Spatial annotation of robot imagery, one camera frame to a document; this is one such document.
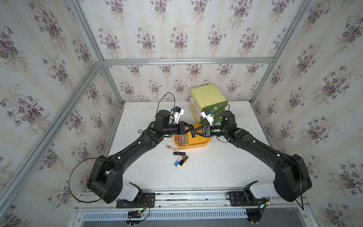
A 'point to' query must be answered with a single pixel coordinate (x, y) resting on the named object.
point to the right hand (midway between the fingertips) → (195, 133)
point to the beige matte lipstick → (183, 139)
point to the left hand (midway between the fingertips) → (194, 129)
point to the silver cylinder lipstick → (185, 138)
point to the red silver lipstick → (177, 139)
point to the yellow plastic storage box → (198, 142)
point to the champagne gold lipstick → (180, 139)
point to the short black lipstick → (179, 153)
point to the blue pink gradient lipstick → (178, 161)
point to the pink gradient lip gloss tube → (172, 148)
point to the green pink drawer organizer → (207, 98)
